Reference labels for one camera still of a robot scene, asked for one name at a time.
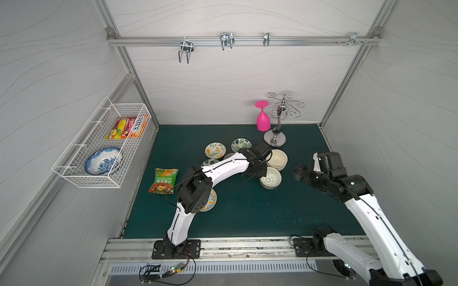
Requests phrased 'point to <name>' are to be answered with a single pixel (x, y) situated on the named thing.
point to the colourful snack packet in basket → (128, 127)
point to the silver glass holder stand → (275, 137)
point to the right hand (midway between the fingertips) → (302, 173)
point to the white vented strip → (223, 266)
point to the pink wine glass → (263, 122)
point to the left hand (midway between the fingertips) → (264, 175)
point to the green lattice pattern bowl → (272, 179)
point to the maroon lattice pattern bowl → (269, 187)
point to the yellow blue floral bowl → (211, 201)
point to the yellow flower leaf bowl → (215, 150)
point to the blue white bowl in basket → (104, 161)
